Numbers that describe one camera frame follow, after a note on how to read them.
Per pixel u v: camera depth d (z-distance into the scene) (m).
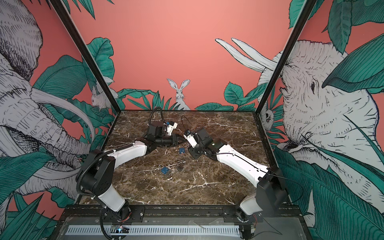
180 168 0.90
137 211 0.75
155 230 0.70
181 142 0.85
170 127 0.82
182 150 0.97
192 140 0.72
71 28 0.76
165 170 0.88
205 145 0.61
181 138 0.82
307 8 0.69
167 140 0.77
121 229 0.70
